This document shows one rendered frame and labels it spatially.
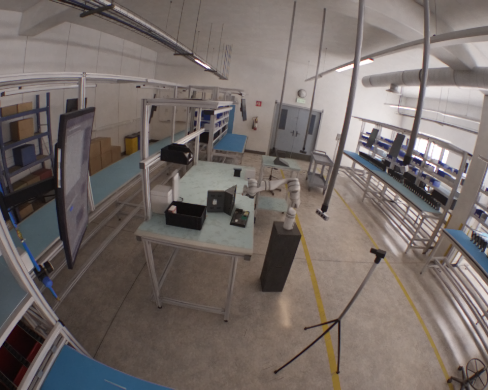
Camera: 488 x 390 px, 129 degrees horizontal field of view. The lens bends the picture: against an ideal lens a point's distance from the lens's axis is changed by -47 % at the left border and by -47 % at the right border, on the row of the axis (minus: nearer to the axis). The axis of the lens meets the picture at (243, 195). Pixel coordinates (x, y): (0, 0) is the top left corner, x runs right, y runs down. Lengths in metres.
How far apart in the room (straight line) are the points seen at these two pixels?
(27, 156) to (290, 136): 8.08
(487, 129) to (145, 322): 5.61
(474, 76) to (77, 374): 4.68
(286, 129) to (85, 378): 8.45
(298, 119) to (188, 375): 8.17
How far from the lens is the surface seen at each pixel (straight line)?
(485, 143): 4.58
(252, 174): 2.70
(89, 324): 2.50
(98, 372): 1.18
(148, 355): 2.17
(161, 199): 1.83
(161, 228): 1.72
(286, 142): 8.55
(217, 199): 1.88
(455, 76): 4.04
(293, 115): 8.46
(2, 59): 4.68
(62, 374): 1.26
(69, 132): 0.66
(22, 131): 4.28
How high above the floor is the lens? 1.97
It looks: 25 degrees down
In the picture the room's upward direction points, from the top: 8 degrees clockwise
